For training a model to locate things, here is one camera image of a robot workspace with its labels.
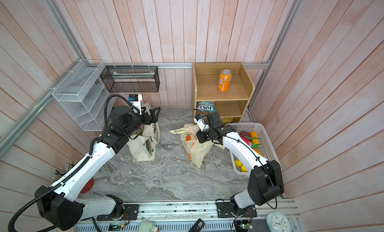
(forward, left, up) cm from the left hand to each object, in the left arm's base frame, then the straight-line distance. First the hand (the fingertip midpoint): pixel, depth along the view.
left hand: (153, 110), depth 73 cm
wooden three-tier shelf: (+20, -46, -14) cm, 52 cm away
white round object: (-45, +2, -28) cm, 54 cm away
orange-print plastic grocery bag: (-12, -22, -19) cm, 31 cm away
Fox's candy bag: (+16, -29, -13) cm, 35 cm away
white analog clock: (-43, -60, -30) cm, 80 cm away
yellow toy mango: (-19, -49, -28) cm, 60 cm away
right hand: (-2, -23, -17) cm, 29 cm away
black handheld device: (-45, -22, -29) cm, 58 cm away
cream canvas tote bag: (-10, +8, -18) cm, 22 cm away
